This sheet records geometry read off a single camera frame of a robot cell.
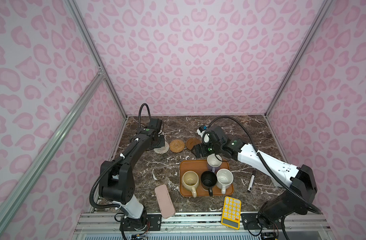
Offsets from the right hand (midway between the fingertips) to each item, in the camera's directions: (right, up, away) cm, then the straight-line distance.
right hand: (198, 147), depth 78 cm
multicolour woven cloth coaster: (-23, -5, +22) cm, 32 cm away
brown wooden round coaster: (-3, 0, +25) cm, 25 cm away
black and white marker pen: (+31, -20, +7) cm, 38 cm away
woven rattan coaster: (-13, -2, +23) cm, 26 cm away
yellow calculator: (+16, -32, -3) cm, 36 cm away
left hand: (-23, +3, +11) cm, 25 cm away
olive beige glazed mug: (-4, -21, +7) cm, 23 cm away
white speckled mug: (+16, -19, +8) cm, 26 cm away
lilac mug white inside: (+10, -12, +13) cm, 20 cm away
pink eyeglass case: (-17, -28, 0) cm, 33 cm away
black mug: (+6, -19, +6) cm, 21 cm away
